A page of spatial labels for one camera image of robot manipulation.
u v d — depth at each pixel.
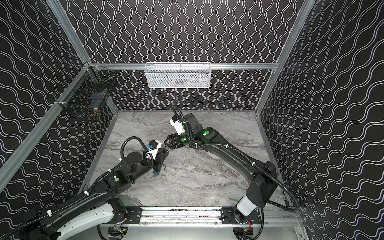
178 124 0.67
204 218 0.75
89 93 0.95
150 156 0.59
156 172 0.89
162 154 0.72
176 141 0.64
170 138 0.65
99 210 0.60
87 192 0.48
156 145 0.62
